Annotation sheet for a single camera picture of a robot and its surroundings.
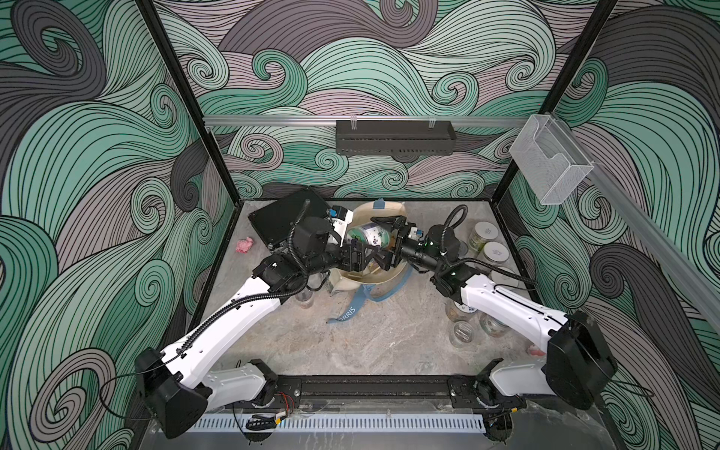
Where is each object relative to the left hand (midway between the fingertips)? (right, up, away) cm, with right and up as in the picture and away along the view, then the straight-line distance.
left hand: (364, 243), depth 69 cm
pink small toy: (-43, -3, +32) cm, 54 cm away
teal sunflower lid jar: (+29, -22, +13) cm, 38 cm away
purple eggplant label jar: (+1, +2, -3) cm, 4 cm away
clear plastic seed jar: (-18, -19, +17) cm, 31 cm away
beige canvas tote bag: (+4, -7, +3) cm, 8 cm away
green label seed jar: (+43, +2, +29) cm, 52 cm away
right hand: (0, +2, +1) cm, 2 cm away
